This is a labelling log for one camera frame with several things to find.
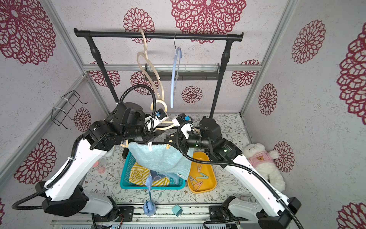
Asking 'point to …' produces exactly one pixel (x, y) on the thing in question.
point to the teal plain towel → (172, 161)
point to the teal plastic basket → (174, 184)
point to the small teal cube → (177, 210)
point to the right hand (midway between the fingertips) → (166, 137)
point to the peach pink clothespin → (198, 168)
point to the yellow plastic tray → (208, 184)
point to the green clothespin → (204, 176)
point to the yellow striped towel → (139, 175)
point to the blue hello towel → (156, 175)
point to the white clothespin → (150, 145)
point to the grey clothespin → (191, 179)
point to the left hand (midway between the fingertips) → (156, 126)
